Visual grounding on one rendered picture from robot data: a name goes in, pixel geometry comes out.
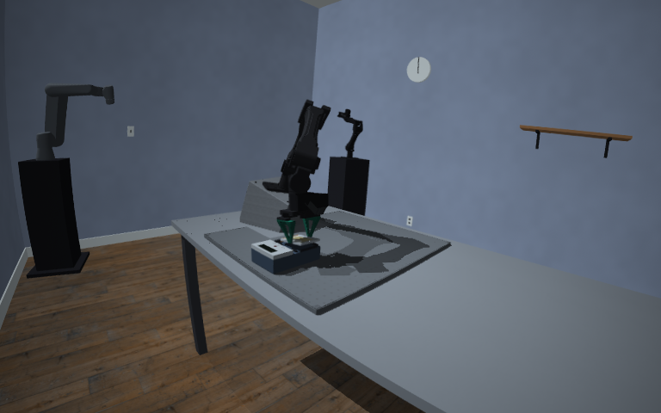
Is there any dark blue dock with white console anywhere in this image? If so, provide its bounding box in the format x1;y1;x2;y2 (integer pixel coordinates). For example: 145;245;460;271
251;239;320;274

